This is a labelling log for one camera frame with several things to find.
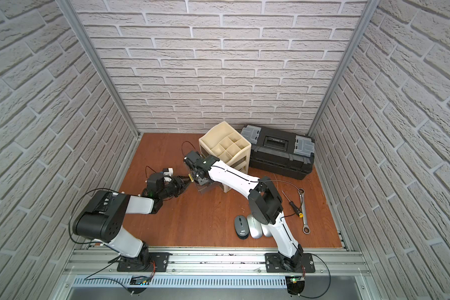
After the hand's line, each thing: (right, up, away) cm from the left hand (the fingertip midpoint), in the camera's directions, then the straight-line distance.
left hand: (194, 176), depth 90 cm
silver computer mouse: (+29, -22, -8) cm, 38 cm away
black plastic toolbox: (+42, +12, -1) cm, 44 cm away
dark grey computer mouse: (+23, -22, -8) cm, 33 cm away
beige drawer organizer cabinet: (+15, +16, -9) cm, 24 cm away
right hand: (+9, +2, 0) cm, 9 cm away
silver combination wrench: (+53, -23, -7) cm, 58 cm away
